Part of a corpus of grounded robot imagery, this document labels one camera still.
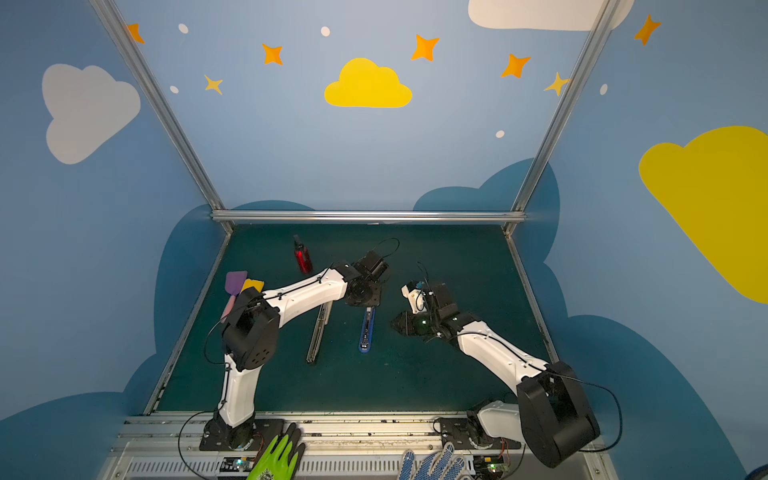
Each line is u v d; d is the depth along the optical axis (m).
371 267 0.74
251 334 0.51
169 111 0.87
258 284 1.01
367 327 0.92
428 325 0.72
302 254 1.00
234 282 1.03
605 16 0.70
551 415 0.42
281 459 0.70
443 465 0.69
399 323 0.84
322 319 0.93
